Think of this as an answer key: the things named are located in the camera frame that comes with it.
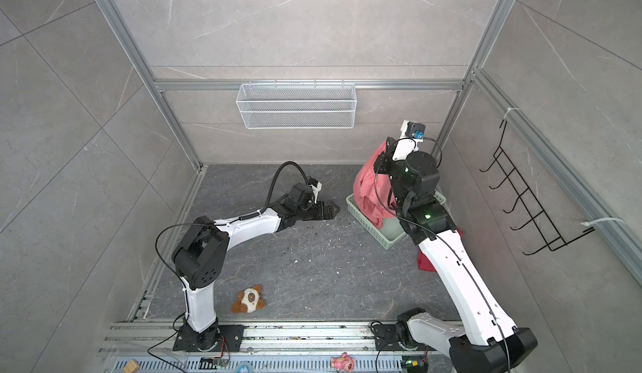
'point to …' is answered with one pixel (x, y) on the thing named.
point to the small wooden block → (131, 366)
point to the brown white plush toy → (248, 300)
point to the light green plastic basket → (389, 234)
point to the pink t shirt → (373, 191)
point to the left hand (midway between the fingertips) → (332, 204)
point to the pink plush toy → (344, 363)
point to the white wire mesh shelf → (270, 106)
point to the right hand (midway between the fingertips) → (388, 136)
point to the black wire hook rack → (550, 233)
